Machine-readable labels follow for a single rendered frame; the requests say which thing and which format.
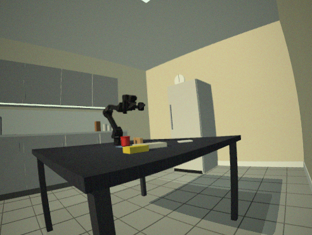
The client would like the tan wooden flat bar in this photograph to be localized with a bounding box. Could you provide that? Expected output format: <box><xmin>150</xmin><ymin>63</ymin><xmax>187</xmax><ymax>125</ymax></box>
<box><xmin>133</xmin><ymin>138</ymin><xmax>143</xmax><ymax>144</ymax></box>

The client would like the yellow flat block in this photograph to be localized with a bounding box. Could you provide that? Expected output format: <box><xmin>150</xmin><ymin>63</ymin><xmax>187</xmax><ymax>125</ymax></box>
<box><xmin>122</xmin><ymin>145</ymin><xmax>149</xmax><ymax>154</ymax></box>

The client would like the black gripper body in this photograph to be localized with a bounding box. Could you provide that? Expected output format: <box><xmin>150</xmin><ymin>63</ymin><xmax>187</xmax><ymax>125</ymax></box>
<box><xmin>122</xmin><ymin>100</ymin><xmax>144</xmax><ymax>111</ymax></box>

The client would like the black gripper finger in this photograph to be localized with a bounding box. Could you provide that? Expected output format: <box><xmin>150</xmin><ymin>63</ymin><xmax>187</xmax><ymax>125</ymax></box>
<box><xmin>140</xmin><ymin>102</ymin><xmax>145</xmax><ymax>110</ymax></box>
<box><xmin>127</xmin><ymin>100</ymin><xmax>136</xmax><ymax>109</ymax></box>

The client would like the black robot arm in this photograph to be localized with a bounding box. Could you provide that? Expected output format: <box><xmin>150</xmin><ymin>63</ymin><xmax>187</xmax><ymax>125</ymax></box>
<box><xmin>103</xmin><ymin>95</ymin><xmax>137</xmax><ymax>145</ymax></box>

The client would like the red cup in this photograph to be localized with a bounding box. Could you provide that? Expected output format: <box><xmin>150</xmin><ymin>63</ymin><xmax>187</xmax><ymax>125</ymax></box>
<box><xmin>120</xmin><ymin>136</ymin><xmax>130</xmax><ymax>146</ymax></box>

